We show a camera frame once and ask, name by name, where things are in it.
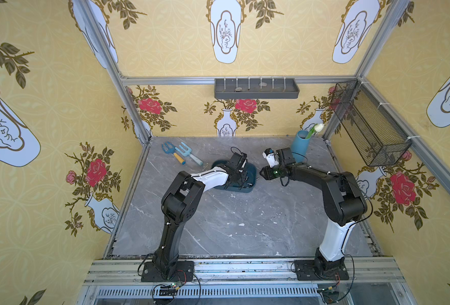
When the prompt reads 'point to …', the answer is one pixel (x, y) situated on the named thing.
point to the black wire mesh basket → (365, 127)
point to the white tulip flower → (316, 128)
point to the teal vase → (300, 147)
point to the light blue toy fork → (187, 152)
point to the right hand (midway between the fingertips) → (260, 171)
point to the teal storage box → (247, 185)
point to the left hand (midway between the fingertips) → (240, 174)
